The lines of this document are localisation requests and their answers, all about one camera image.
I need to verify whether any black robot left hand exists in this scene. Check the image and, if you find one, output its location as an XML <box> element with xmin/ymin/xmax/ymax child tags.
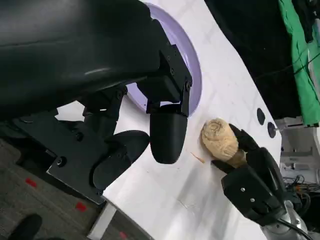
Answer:
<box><xmin>0</xmin><ymin>0</ymin><xmax>193</xmax><ymax>206</ymax></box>

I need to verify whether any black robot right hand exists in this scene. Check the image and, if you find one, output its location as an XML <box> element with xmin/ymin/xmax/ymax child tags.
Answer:
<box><xmin>211</xmin><ymin>123</ymin><xmax>289</xmax><ymax>197</ymax></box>

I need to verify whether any beige towel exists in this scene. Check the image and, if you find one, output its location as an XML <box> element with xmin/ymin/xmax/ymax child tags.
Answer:
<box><xmin>199</xmin><ymin>118</ymin><xmax>248</xmax><ymax>169</ymax></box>

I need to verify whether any white machine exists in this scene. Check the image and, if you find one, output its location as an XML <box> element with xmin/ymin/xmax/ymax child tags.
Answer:
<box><xmin>274</xmin><ymin>116</ymin><xmax>320</xmax><ymax>181</ymax></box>

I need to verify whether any beige loose thread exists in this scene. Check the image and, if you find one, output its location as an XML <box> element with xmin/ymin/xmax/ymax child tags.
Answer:
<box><xmin>190</xmin><ymin>151</ymin><xmax>206</xmax><ymax>165</ymax></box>

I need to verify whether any green cloth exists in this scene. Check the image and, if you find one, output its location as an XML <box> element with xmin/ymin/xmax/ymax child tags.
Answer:
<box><xmin>277</xmin><ymin>0</ymin><xmax>320</xmax><ymax>127</ymax></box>

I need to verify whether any lilac plate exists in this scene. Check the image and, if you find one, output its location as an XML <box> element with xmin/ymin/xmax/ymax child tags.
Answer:
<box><xmin>125</xmin><ymin>1</ymin><xmax>203</xmax><ymax>118</ymax></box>

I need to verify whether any black backdrop curtain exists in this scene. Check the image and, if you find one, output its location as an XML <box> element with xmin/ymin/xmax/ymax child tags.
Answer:
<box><xmin>204</xmin><ymin>0</ymin><xmax>302</xmax><ymax>121</ymax></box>

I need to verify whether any black hanging cloth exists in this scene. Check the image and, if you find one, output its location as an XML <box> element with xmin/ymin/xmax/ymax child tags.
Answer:
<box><xmin>293</xmin><ymin>0</ymin><xmax>315</xmax><ymax>43</ymax></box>

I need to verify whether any tangled cable bundle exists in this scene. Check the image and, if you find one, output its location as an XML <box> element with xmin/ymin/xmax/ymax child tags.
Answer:
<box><xmin>282</xmin><ymin>174</ymin><xmax>315</xmax><ymax>201</ymax></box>

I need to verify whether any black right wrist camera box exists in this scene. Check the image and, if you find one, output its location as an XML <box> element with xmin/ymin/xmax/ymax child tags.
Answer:
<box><xmin>221</xmin><ymin>164</ymin><xmax>288</xmax><ymax>226</ymax></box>

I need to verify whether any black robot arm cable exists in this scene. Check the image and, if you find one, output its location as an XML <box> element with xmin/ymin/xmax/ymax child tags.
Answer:
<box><xmin>271</xmin><ymin>213</ymin><xmax>320</xmax><ymax>240</ymax></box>

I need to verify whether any grey table frame leg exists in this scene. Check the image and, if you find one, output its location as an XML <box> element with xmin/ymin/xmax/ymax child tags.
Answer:
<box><xmin>86</xmin><ymin>201</ymin><xmax>118</xmax><ymax>238</ymax></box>

